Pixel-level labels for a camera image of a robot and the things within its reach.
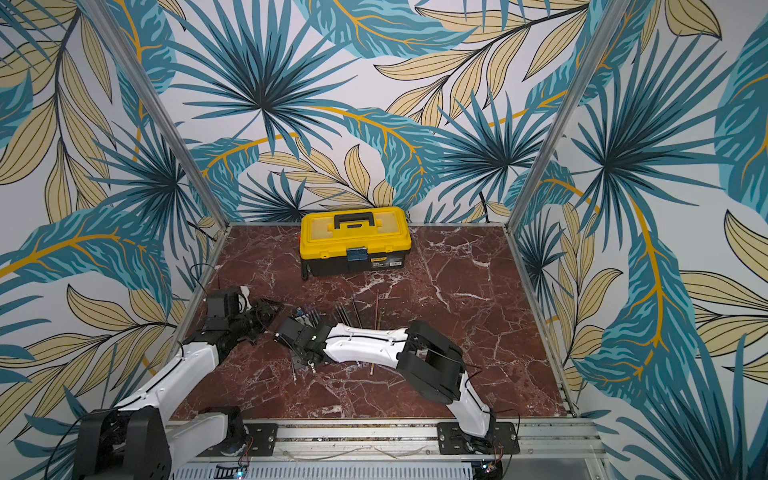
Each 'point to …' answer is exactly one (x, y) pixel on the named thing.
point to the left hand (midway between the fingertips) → (282, 309)
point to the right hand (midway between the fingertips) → (302, 351)
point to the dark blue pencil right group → (358, 314)
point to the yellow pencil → (372, 369)
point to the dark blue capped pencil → (343, 315)
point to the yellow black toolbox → (346, 240)
